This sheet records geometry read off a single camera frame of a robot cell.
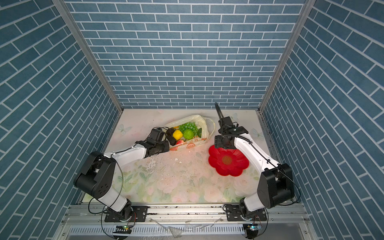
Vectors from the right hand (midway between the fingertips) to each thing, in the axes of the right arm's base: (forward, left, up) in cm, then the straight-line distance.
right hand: (222, 144), depth 86 cm
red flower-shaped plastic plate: (-5, -4, -12) cm, 13 cm away
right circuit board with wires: (-38, -16, -14) cm, 43 cm away
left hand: (+1, +31, -7) cm, 32 cm away
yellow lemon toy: (+9, +29, -6) cm, 31 cm away
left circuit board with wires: (-43, +46, -15) cm, 65 cm away
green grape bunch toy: (+19, +22, -7) cm, 29 cm away
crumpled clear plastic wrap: (-42, +21, -13) cm, 49 cm away
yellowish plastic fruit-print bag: (+15, +9, -2) cm, 17 cm away
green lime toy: (+11, +21, -6) cm, 25 cm away
